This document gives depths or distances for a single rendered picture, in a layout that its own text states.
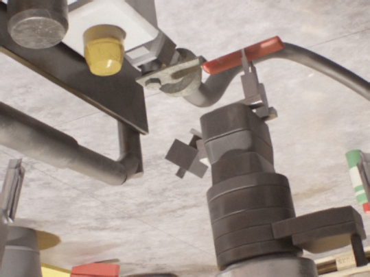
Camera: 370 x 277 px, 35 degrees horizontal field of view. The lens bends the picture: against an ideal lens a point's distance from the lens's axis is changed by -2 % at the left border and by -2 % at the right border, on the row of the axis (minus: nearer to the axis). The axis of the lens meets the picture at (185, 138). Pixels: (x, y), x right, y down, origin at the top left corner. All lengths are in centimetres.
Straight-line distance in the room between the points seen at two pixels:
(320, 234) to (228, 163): 10
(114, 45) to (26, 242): 221
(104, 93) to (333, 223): 27
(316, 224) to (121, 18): 25
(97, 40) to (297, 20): 96
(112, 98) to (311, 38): 97
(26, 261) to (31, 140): 218
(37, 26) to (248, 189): 21
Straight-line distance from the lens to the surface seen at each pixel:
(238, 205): 50
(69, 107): 168
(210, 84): 76
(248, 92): 55
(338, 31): 155
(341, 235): 48
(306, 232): 48
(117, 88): 64
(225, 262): 50
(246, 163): 51
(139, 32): 56
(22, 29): 47
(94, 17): 54
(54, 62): 55
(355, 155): 236
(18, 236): 269
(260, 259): 49
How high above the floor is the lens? 78
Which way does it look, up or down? 23 degrees down
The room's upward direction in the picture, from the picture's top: 171 degrees clockwise
